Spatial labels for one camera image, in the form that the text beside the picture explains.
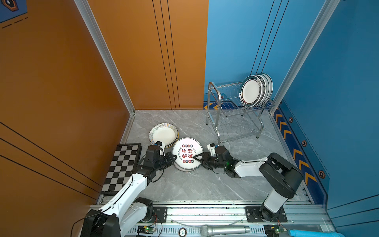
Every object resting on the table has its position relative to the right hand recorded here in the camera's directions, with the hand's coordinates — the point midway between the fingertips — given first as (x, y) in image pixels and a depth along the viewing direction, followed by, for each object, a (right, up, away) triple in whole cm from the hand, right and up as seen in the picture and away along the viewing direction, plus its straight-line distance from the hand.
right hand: (195, 159), depth 84 cm
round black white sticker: (-6, -31, -15) cm, 35 cm away
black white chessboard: (-44, -3, +5) cm, 44 cm away
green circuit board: (-24, -31, -14) cm, 41 cm away
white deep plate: (-21, +15, +19) cm, 32 cm away
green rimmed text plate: (+32, +40, -2) cm, 51 cm away
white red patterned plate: (-4, -6, -1) cm, 7 cm away
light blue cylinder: (+45, -29, -18) cm, 57 cm away
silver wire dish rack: (+26, +25, +25) cm, 44 cm away
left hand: (-10, +3, -1) cm, 11 cm away
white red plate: (-6, +6, +3) cm, 8 cm away
